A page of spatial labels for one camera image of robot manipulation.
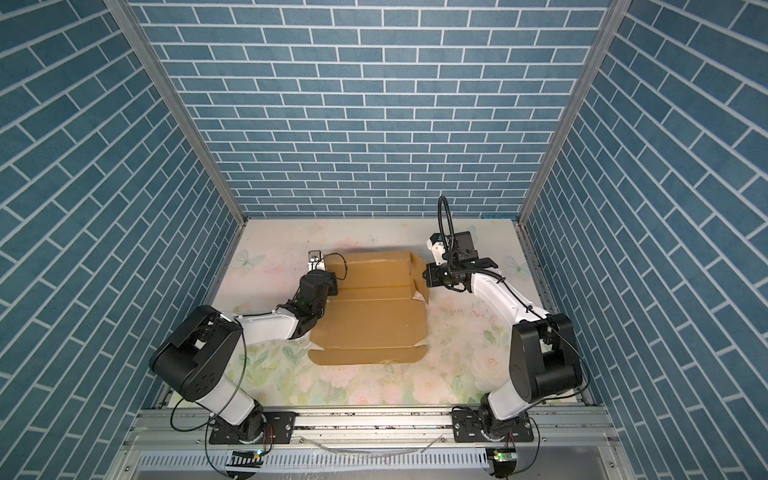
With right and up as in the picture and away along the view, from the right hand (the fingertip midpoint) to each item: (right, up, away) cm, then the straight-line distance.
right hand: (422, 270), depth 89 cm
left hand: (-30, 0, +4) cm, 30 cm away
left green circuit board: (-45, -45, -17) cm, 66 cm away
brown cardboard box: (-14, -15, +5) cm, 21 cm away
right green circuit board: (+19, -45, -15) cm, 51 cm away
